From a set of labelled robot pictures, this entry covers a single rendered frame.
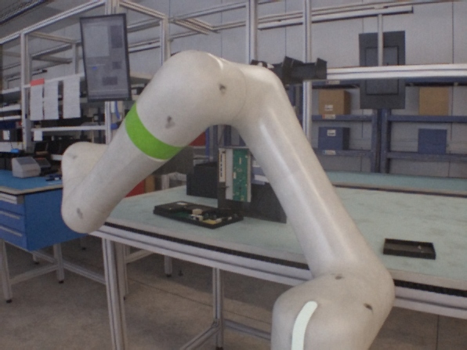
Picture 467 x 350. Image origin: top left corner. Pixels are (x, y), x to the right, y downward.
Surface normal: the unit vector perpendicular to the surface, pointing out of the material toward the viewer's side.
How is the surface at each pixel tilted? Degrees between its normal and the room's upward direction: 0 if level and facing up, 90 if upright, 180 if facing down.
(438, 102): 90
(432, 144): 90
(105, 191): 124
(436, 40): 90
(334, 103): 90
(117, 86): 101
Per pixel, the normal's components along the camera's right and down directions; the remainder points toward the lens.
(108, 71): -0.11, 0.32
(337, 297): 0.15, -0.96
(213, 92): 0.55, 0.23
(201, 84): 0.34, 0.11
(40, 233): 0.85, 0.07
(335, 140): -0.52, 0.11
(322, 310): -0.05, -0.91
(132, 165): -0.15, 0.76
